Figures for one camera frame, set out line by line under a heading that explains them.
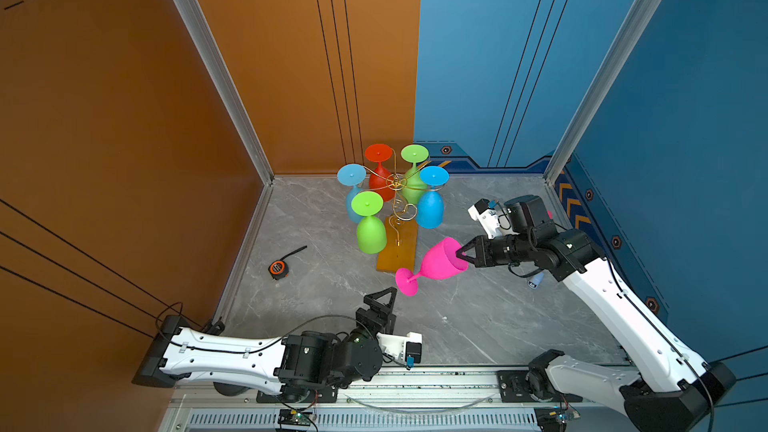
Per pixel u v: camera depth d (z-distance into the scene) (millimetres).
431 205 796
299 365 489
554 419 698
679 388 369
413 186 830
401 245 987
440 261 625
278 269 914
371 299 602
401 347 561
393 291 643
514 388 724
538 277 546
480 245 591
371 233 751
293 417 707
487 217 641
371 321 580
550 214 1109
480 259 593
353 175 753
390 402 725
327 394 726
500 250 580
